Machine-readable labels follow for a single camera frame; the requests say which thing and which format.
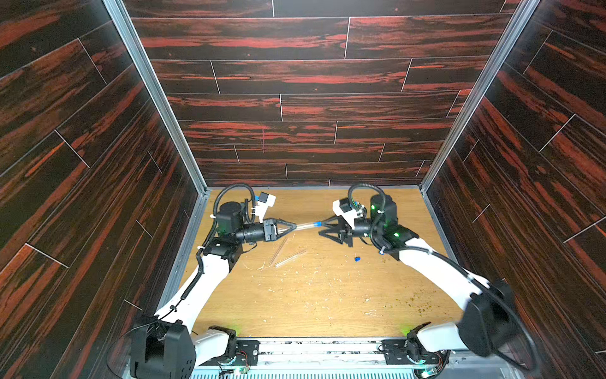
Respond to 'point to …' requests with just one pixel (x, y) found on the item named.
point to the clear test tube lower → (289, 259)
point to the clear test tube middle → (279, 249)
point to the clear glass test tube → (308, 226)
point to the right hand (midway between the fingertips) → (322, 224)
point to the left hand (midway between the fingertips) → (295, 231)
